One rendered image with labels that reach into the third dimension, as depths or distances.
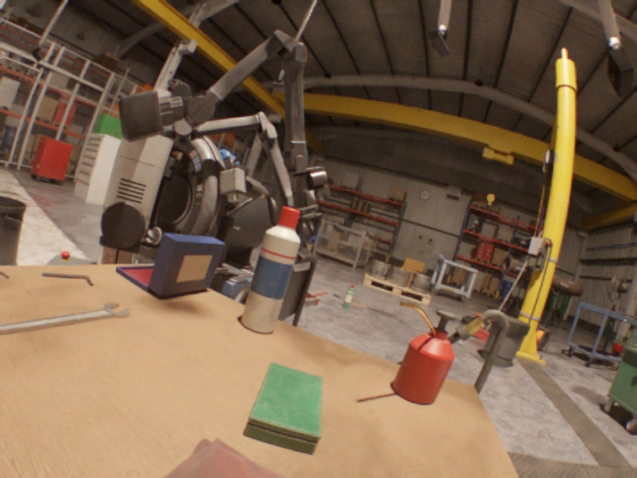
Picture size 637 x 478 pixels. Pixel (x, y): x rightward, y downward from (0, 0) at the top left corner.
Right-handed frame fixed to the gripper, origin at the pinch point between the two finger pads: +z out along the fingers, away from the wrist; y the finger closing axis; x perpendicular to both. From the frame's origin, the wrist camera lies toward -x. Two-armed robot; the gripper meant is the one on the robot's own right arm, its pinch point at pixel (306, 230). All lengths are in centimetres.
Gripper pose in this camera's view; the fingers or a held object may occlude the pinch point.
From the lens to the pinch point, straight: 103.9
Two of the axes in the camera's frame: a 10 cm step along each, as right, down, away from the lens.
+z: 1.4, 9.4, 3.1
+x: -8.4, 2.8, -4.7
